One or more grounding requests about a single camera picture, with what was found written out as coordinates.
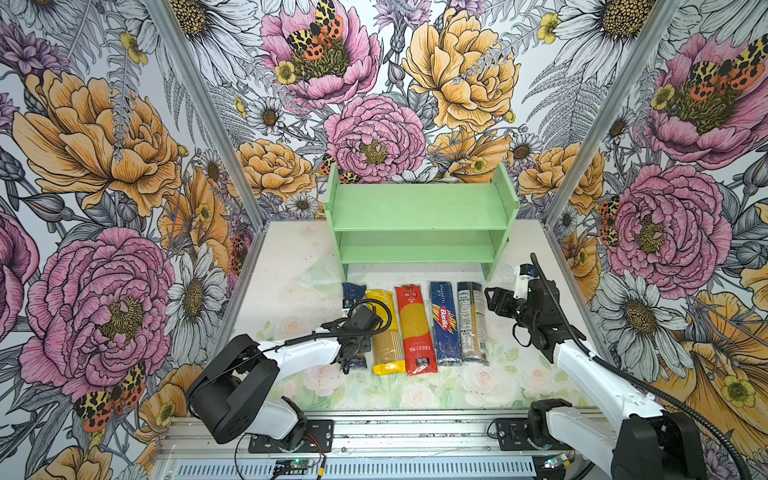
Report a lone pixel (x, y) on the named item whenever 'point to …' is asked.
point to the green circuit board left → (299, 463)
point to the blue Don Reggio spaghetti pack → (351, 291)
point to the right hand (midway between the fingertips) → (493, 298)
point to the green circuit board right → (553, 462)
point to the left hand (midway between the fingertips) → (353, 346)
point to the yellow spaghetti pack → (388, 356)
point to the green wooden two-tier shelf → (421, 223)
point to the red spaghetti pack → (419, 343)
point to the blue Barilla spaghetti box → (447, 337)
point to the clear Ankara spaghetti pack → (472, 323)
